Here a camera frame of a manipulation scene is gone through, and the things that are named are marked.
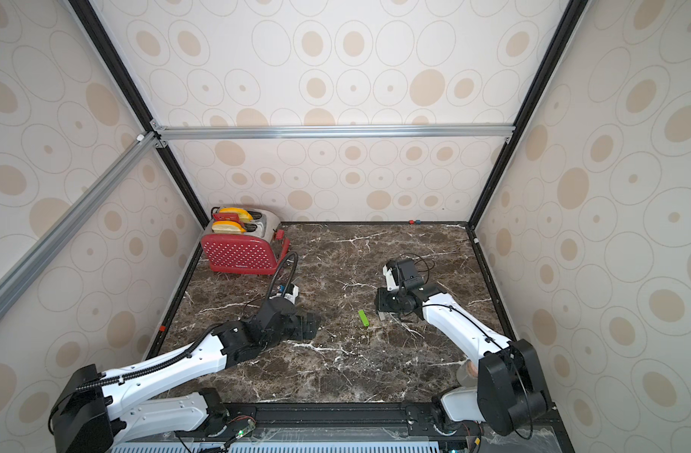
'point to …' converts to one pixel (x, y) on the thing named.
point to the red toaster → (261, 249)
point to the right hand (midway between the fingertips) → (376, 303)
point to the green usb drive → (363, 318)
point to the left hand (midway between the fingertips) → (314, 319)
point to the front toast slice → (227, 226)
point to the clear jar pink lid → (467, 375)
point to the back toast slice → (244, 215)
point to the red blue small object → (417, 222)
